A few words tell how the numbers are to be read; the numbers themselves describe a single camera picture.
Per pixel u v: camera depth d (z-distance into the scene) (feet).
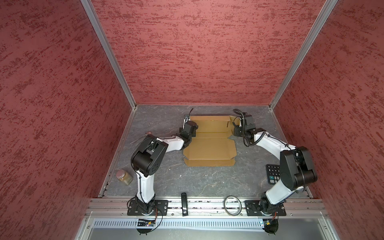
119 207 2.49
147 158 1.69
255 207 2.43
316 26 2.54
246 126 2.38
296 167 1.67
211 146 3.19
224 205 2.44
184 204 2.37
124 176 2.47
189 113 4.00
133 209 2.41
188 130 2.53
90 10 2.35
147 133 3.43
